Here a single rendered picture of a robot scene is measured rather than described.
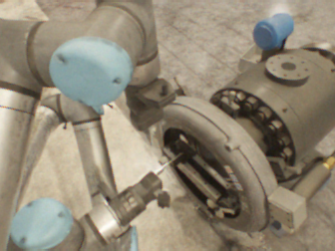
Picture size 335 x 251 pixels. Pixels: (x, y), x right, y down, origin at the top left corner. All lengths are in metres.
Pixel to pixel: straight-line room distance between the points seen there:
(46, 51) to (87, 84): 0.06
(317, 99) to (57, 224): 1.25
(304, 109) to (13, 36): 1.21
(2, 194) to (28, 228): 0.15
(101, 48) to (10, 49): 0.12
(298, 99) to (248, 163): 0.49
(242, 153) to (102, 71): 0.75
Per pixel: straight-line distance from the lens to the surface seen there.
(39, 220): 0.53
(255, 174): 1.00
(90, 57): 0.30
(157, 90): 0.47
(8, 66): 0.39
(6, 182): 0.39
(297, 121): 1.30
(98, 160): 0.99
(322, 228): 1.99
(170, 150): 1.28
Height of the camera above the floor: 1.70
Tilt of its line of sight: 48 degrees down
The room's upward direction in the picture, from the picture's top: 6 degrees counter-clockwise
